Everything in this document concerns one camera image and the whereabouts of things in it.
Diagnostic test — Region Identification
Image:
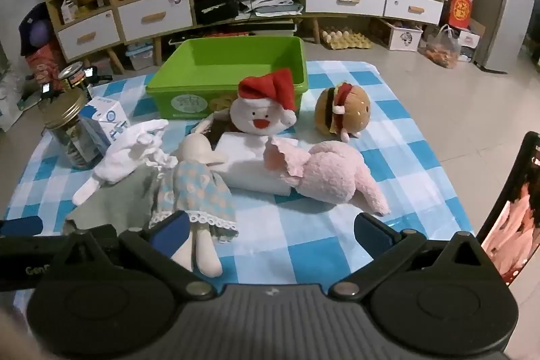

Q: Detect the blue and white checked blanket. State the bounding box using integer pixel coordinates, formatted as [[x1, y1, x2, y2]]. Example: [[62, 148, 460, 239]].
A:
[[2, 60, 475, 314]]

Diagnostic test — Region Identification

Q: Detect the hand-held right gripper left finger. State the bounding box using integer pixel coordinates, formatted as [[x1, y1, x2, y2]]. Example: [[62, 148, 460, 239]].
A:
[[53, 212, 218, 300]]

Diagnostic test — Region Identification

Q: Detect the metal can with dark label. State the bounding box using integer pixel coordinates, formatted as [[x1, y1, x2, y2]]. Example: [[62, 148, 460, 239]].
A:
[[58, 64, 91, 99]]

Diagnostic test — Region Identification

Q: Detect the green plastic storage bin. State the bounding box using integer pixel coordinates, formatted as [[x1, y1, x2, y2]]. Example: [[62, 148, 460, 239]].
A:
[[145, 36, 308, 120]]

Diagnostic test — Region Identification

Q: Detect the red snack bag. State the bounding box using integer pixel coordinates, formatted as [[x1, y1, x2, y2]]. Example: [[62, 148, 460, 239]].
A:
[[25, 44, 64, 84]]

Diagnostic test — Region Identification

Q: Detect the glass jar with gold lid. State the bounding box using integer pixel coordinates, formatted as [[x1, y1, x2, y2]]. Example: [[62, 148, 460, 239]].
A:
[[42, 92, 106, 170]]

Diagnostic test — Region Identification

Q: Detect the yellow egg tray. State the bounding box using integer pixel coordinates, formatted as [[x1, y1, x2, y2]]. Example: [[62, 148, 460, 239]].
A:
[[318, 27, 374, 50]]

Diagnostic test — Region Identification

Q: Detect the blue and white tissue box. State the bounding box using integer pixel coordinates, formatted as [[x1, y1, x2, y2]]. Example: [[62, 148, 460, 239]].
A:
[[80, 96, 129, 154]]

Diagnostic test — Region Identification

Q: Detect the pile of papers and cloths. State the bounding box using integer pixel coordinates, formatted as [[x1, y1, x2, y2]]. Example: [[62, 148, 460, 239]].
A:
[[236, 0, 304, 21]]

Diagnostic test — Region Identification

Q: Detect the grey-green cloth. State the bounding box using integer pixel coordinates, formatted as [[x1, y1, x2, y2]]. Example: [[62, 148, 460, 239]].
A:
[[63, 166, 169, 236]]

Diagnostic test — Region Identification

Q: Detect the burger plush toy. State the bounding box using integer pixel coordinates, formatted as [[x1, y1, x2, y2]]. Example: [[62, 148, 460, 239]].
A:
[[316, 82, 372, 142]]

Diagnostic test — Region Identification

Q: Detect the red gift box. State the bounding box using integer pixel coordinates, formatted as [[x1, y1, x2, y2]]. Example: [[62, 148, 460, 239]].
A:
[[448, 0, 482, 29]]

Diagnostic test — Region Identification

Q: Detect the white foam block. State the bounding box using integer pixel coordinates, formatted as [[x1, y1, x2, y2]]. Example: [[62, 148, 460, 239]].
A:
[[215, 131, 296, 196]]

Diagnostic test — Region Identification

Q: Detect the plastic bag of oranges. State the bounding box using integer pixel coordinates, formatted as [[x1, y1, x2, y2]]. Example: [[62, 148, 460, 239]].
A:
[[420, 25, 461, 69]]

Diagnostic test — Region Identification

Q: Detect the snowman plush with red hat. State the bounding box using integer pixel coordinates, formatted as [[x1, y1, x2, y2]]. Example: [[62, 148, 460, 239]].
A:
[[230, 68, 298, 135]]

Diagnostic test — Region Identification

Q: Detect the black smartphone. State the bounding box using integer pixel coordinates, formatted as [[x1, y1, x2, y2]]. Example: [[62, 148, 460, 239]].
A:
[[477, 131, 540, 287]]

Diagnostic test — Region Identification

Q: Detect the white printed storage box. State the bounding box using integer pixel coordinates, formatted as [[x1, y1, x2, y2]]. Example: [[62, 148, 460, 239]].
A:
[[380, 19, 424, 51]]

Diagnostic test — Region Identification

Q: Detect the white plastic bag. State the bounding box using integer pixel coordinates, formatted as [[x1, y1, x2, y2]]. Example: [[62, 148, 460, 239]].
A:
[[0, 65, 26, 133]]

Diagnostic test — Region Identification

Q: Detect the open cardboard box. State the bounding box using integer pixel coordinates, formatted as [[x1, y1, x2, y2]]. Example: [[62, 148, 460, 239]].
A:
[[458, 20, 486, 62]]

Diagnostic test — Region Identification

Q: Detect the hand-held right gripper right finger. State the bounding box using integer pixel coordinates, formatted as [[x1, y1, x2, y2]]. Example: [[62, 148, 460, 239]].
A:
[[329, 212, 493, 300]]

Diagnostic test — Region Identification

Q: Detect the pink plush bunny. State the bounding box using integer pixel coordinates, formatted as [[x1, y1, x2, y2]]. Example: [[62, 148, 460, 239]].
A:
[[264, 136, 391, 216]]

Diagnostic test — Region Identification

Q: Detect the black box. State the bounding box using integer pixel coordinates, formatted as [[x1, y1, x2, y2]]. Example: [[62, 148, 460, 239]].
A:
[[193, 0, 239, 25]]

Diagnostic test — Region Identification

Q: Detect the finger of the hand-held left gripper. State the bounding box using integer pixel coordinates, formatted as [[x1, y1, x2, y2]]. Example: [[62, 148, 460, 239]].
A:
[[0, 216, 45, 238]]

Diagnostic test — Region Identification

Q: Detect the rabbit doll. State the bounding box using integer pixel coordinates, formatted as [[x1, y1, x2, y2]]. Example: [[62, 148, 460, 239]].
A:
[[148, 113, 239, 277]]

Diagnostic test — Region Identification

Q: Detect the white plush toy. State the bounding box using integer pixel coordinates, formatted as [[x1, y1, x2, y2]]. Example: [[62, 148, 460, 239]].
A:
[[72, 119, 179, 205]]

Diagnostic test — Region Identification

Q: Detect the purple ball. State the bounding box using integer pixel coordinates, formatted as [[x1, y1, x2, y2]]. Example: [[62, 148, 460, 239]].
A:
[[27, 23, 53, 51]]

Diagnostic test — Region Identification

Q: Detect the clear box with blue lid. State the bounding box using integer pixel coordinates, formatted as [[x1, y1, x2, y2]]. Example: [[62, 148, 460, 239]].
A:
[[126, 41, 155, 71]]

